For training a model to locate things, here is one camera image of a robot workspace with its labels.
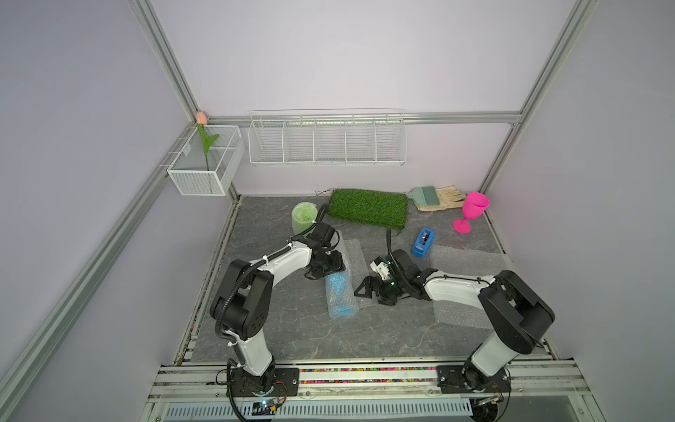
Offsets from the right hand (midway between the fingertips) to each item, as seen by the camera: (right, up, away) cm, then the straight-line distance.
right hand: (361, 295), depth 86 cm
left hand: (-8, +7, +5) cm, 12 cm away
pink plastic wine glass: (+42, +30, +10) cm, 53 cm away
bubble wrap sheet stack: (+40, +10, +13) cm, 43 cm away
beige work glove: (+42, +36, +33) cm, 64 cm away
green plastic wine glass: (-21, +27, +10) cm, 36 cm away
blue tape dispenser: (+25, +16, +15) cm, 34 cm away
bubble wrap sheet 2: (-21, +27, +10) cm, 35 cm away
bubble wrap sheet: (-2, +10, +13) cm, 16 cm away
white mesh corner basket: (-52, +46, +3) cm, 70 cm away
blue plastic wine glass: (-7, 0, -3) cm, 8 cm away
